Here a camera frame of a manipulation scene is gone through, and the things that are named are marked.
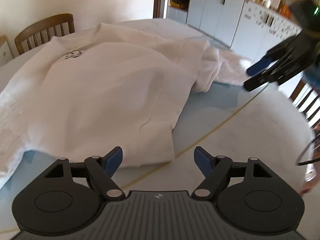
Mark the white sideboard with drawers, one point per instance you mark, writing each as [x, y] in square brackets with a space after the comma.
[5, 51]

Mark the white kitchen cabinets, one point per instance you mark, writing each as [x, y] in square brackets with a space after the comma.
[248, 27]

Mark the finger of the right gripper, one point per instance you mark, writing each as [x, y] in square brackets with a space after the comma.
[256, 81]
[259, 66]

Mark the blue printed tablecloth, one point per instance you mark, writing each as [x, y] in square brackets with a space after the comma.
[202, 115]

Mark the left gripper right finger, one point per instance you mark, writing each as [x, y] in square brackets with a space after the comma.
[204, 161]

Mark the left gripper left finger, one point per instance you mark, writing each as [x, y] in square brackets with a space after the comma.
[112, 161]

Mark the white knit sweater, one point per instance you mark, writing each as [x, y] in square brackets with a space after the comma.
[113, 86]

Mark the wooden chair right side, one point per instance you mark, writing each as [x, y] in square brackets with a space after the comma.
[306, 100]

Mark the wooden chair at table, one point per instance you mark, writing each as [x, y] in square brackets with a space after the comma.
[42, 32]

